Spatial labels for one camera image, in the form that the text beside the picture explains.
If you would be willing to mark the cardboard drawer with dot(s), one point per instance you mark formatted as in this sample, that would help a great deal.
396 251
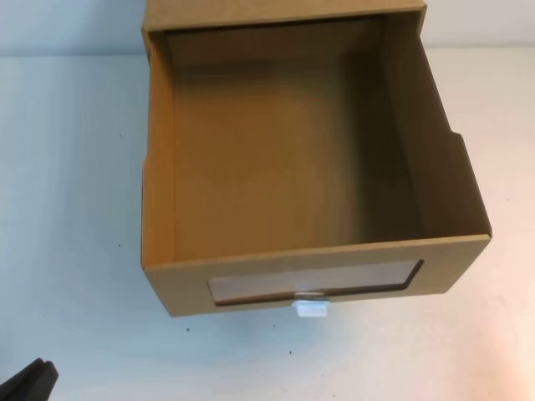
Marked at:
302 160

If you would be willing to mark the upper cardboard shoebox shell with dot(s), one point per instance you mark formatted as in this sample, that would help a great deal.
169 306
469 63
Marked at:
169 15

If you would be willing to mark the white drawer handle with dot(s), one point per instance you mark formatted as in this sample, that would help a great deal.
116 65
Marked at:
311 308

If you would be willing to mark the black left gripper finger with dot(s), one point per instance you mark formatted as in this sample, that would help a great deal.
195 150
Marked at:
33 383

